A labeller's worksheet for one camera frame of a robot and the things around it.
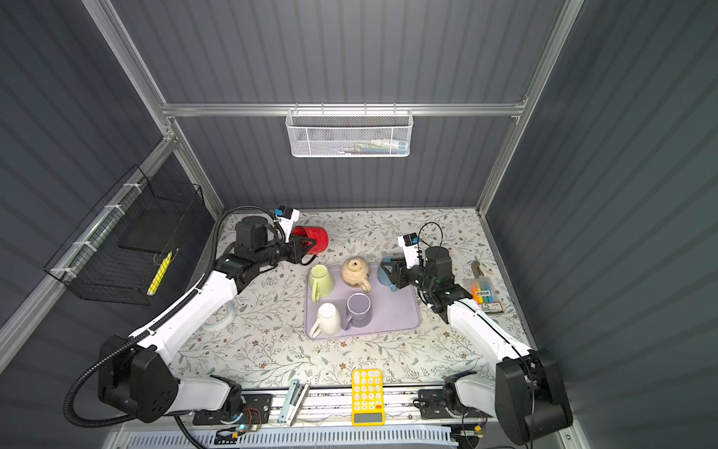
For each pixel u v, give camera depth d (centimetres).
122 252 72
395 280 74
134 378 40
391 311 92
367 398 74
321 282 89
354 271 92
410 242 72
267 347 85
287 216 70
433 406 74
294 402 74
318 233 82
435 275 64
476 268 99
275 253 67
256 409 73
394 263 74
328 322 81
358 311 83
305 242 77
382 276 94
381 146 91
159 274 68
